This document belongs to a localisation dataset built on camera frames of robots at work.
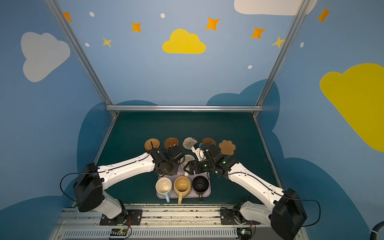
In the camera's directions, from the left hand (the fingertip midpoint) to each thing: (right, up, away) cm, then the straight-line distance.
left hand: (173, 169), depth 82 cm
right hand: (+10, +3, -5) cm, 11 cm away
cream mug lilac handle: (+5, +1, -9) cm, 10 cm away
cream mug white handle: (+6, +9, -16) cm, 19 cm away
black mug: (+15, -9, +1) cm, 18 cm away
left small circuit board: (-26, -29, -9) cm, 40 cm away
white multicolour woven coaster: (+7, +12, +25) cm, 29 cm away
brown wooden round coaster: (-5, +13, +22) cm, 26 cm away
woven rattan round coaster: (-16, +12, +22) cm, 30 cm away
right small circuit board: (+37, -30, -9) cm, 48 cm away
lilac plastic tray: (+10, -13, -2) cm, 16 cm away
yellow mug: (+5, -10, +2) cm, 12 cm away
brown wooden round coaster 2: (+22, +15, +22) cm, 34 cm away
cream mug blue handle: (-6, -9, -1) cm, 10 cm away
